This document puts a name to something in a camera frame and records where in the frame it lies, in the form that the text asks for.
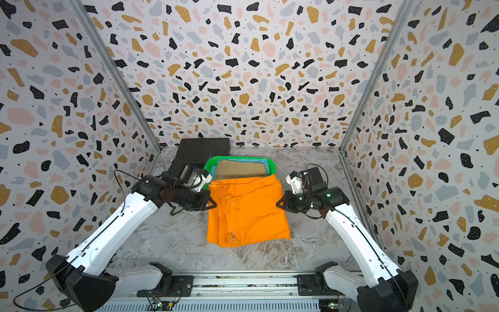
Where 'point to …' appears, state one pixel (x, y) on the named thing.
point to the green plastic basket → (212, 160)
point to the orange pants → (246, 212)
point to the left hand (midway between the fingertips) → (217, 206)
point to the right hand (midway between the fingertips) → (277, 206)
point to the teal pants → (256, 160)
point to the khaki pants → (227, 169)
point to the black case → (201, 150)
